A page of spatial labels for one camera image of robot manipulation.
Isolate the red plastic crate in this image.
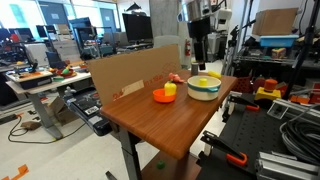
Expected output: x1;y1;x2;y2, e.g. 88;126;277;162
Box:
232;76;255;95

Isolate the white bowl with teal band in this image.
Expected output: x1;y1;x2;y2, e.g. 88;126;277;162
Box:
186;75;222;102

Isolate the brown cardboard panel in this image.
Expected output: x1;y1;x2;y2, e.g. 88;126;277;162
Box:
87;44;183;107

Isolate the black floor cable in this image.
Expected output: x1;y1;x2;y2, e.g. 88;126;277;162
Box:
6;114;85;145

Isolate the grey metal table leg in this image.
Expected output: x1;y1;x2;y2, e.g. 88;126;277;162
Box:
114;122;145;180

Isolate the pink plush toy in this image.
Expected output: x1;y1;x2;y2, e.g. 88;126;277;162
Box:
167;72;185;84

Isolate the blue plastic bin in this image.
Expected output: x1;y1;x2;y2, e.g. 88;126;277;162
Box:
258;34;300;49

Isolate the cardboard box on floor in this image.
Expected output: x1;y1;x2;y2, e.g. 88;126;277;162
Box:
45;96;80;126

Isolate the black tray with orange items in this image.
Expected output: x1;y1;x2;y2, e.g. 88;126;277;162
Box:
19;70;55;91

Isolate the silver aluminium extrusion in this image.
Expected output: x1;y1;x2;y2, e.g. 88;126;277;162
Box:
266;97;320;125
254;151;320;180

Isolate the black clamp with orange handle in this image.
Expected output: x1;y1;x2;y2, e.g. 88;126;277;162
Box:
200;130;250;168
227;94;261;113

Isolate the black flat cart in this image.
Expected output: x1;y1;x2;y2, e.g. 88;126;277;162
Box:
62;87;114;137

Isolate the white height-adjustable desk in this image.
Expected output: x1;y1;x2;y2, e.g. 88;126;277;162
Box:
4;70;93;140

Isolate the black coiled cable bundle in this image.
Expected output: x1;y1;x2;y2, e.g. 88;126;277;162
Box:
279;112;320;167

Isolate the red fire extinguisher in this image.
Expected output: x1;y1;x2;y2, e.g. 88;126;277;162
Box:
184;38;192;57

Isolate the small colourful box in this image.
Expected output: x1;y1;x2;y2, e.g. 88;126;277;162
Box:
271;47;288;60

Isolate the red bowl with toy food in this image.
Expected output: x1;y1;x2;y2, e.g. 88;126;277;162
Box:
55;65;78;80

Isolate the grey concrete pillar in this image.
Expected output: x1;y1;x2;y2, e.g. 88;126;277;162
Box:
148;0;181;38

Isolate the black perforated mounting board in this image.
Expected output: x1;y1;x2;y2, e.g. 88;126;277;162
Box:
195;99;320;180

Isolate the black computer monitor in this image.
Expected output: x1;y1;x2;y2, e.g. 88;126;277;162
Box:
121;12;154;43

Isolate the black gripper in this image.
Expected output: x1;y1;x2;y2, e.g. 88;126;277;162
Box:
189;17;212;71

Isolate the brown cardboard box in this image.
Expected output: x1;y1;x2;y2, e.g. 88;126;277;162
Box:
251;7;299;37

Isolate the red emergency stop button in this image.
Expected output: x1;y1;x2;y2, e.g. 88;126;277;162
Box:
254;78;282;101

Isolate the orange plastic plate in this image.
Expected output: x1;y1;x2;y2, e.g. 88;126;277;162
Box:
152;88;177;104

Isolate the grey cylinder cup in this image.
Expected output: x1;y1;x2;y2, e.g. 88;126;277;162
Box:
190;62;200;76

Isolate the orange floor tape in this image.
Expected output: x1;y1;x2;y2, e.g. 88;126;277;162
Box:
0;163;30;180

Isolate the black tripod pole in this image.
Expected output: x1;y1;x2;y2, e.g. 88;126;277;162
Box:
283;0;320;101

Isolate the yellow toy bell pepper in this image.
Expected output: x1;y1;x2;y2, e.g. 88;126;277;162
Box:
163;79;178;97

